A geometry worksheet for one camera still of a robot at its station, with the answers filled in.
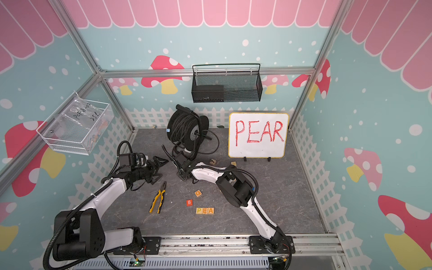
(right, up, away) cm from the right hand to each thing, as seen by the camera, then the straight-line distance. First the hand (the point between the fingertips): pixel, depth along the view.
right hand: (185, 170), depth 98 cm
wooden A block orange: (+16, -18, -15) cm, 28 cm away
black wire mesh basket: (+24, +50, -4) cm, 56 cm away
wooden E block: (+13, -18, -15) cm, 27 cm away
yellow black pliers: (-11, -10, -9) cm, 17 cm away
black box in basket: (+13, +43, -9) cm, 45 cm away
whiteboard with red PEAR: (+44, +21, 0) cm, 49 cm away
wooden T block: (+16, +4, +4) cm, 17 cm away
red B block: (+5, -15, -12) cm, 20 cm away
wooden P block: (+10, -18, -15) cm, 25 cm away
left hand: (-7, +3, -12) cm, 14 cm away
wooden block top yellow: (+29, +4, +4) cm, 30 cm away
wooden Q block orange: (+9, -11, -9) cm, 17 cm away
